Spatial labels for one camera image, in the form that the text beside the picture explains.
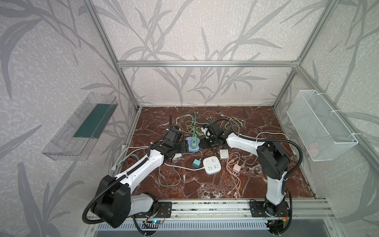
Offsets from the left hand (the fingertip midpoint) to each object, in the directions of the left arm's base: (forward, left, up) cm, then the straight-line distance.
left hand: (185, 140), depth 86 cm
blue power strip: (+5, -2, -8) cm, 10 cm away
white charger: (-5, +5, -11) cm, 13 cm away
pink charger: (-13, -30, -10) cm, 34 cm away
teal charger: (-10, -7, -10) cm, 16 cm away
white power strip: (-11, -16, -10) cm, 22 cm away
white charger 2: (-4, -24, -9) cm, 26 cm away
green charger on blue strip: (0, -5, -5) cm, 7 cm away
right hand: (+4, -10, -6) cm, 12 cm away
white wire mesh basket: (-10, -62, +23) cm, 67 cm away
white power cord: (-1, +36, -12) cm, 38 cm away
